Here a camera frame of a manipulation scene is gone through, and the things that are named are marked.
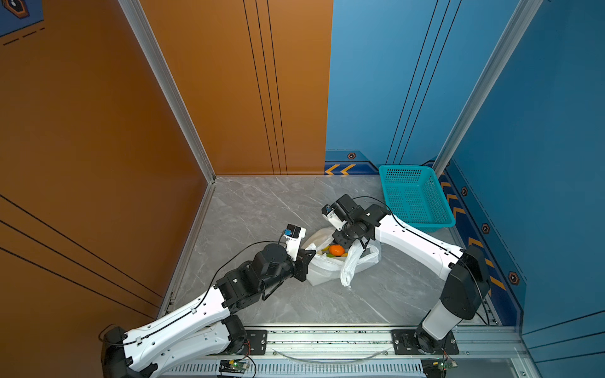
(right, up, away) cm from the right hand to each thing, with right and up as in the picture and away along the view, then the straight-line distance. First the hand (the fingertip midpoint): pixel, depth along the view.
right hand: (342, 233), depth 84 cm
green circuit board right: (+29, -37, -15) cm, 49 cm away
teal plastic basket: (+39, +14, +28) cm, 50 cm away
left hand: (-9, -3, -15) cm, 18 cm away
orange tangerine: (-1, -7, +4) cm, 8 cm away
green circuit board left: (-36, -38, -13) cm, 54 cm away
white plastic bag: (-7, -10, -9) cm, 15 cm away
